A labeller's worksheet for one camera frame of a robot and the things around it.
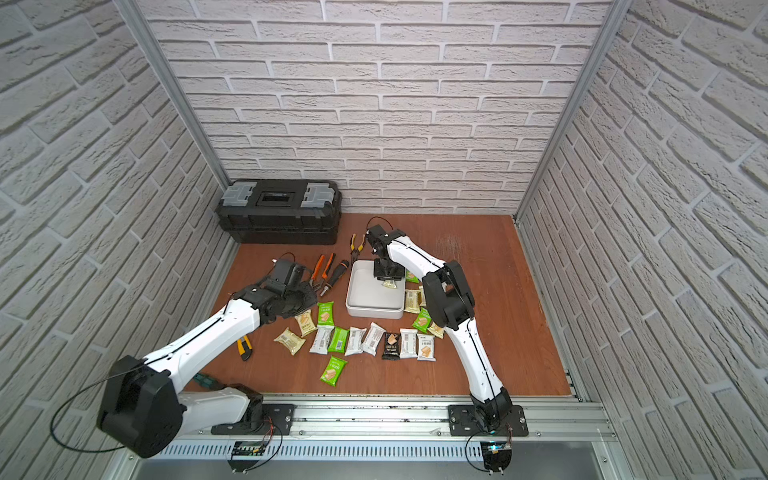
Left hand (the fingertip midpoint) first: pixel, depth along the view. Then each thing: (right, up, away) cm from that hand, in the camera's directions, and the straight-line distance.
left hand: (318, 291), depth 85 cm
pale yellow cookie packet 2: (-8, -15, +1) cm, 17 cm away
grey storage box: (+13, -4, +14) cm, 20 cm away
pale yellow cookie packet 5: (+35, -13, +4) cm, 38 cm away
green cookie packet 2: (+1, -8, +7) cm, 10 cm away
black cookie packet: (+22, -16, 0) cm, 27 cm away
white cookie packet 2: (+11, -16, 0) cm, 19 cm away
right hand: (+21, +2, +16) cm, 27 cm away
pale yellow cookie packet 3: (+28, -5, +9) cm, 30 cm away
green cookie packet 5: (+6, -15, 0) cm, 16 cm away
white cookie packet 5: (+32, -17, 0) cm, 36 cm away
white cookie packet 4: (+27, -17, 0) cm, 31 cm away
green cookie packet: (+28, +2, +14) cm, 31 cm away
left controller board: (-14, -38, -14) cm, 43 cm away
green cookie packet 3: (+5, -22, -4) cm, 23 cm away
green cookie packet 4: (+31, -10, +4) cm, 33 cm away
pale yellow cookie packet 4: (+30, -6, +9) cm, 32 cm away
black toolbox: (-16, +25, +12) cm, 32 cm away
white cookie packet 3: (+16, -14, +2) cm, 21 cm away
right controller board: (+47, -38, -15) cm, 62 cm away
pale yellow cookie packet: (-5, -11, +4) cm, 12 cm away
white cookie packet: (+1, -15, 0) cm, 15 cm away
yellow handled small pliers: (+8, +11, +22) cm, 25 cm away
